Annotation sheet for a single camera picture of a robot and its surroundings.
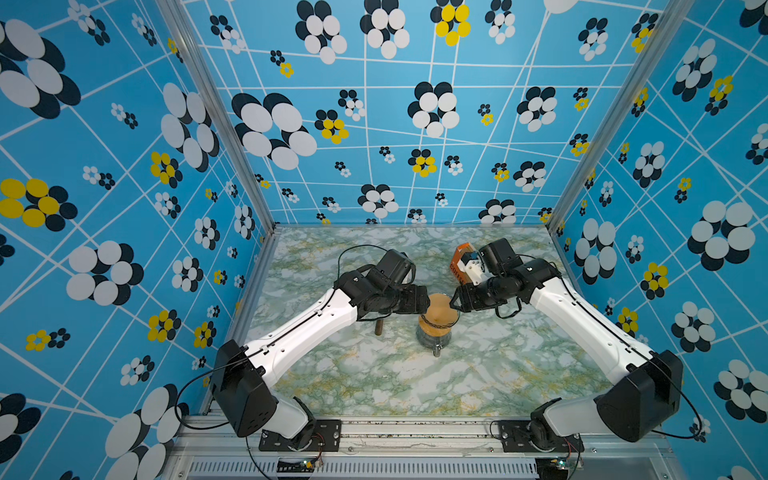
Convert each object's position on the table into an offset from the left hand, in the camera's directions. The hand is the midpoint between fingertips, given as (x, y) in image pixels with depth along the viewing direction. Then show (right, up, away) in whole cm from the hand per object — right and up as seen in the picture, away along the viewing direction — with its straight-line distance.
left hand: (422, 302), depth 76 cm
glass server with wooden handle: (-12, -9, +12) cm, 19 cm away
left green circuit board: (-29, -38, -5) cm, 48 cm away
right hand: (+11, -1, +4) cm, 12 cm away
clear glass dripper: (+6, -4, +6) cm, 10 cm away
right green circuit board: (+31, -39, -5) cm, 50 cm away
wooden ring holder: (+4, -8, +5) cm, 11 cm away
